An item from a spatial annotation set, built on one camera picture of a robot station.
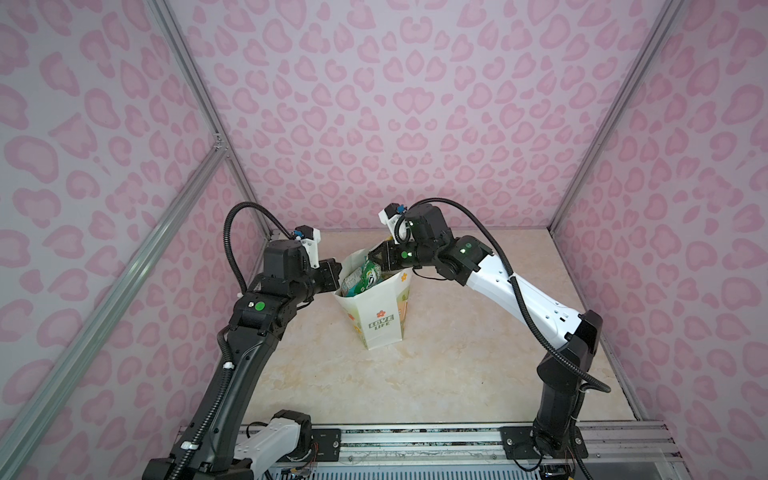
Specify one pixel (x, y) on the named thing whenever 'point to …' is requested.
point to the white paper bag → (379, 312)
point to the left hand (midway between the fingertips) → (341, 260)
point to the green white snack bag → (363, 279)
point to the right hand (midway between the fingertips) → (369, 254)
